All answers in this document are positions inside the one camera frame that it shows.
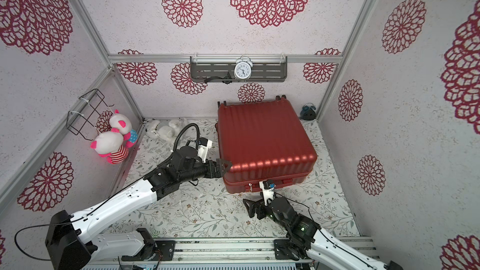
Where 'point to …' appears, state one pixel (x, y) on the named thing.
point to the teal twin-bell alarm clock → (308, 112)
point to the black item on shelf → (225, 79)
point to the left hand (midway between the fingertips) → (224, 165)
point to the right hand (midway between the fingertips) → (251, 197)
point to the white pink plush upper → (121, 124)
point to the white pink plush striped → (109, 144)
